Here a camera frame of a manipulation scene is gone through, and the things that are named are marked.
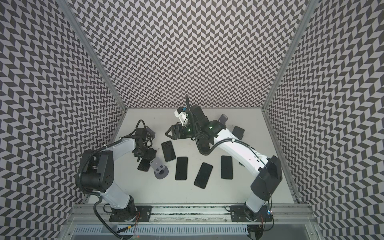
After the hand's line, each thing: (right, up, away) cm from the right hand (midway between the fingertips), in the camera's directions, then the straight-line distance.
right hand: (171, 138), depth 70 cm
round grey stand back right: (+30, +10, +30) cm, 43 cm away
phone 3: (+15, -24, +13) cm, 31 cm away
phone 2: (-6, -11, +24) cm, 27 cm away
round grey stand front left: (-8, -19, +10) cm, 23 cm away
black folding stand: (+16, -8, +24) cm, 30 cm away
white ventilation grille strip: (-4, -43, -1) cm, 43 cm away
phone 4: (+29, -19, +16) cm, 38 cm away
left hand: (-19, -14, +23) cm, 33 cm away
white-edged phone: (+3, -20, +17) cm, 26 cm away
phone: (-19, -18, +17) cm, 31 cm away
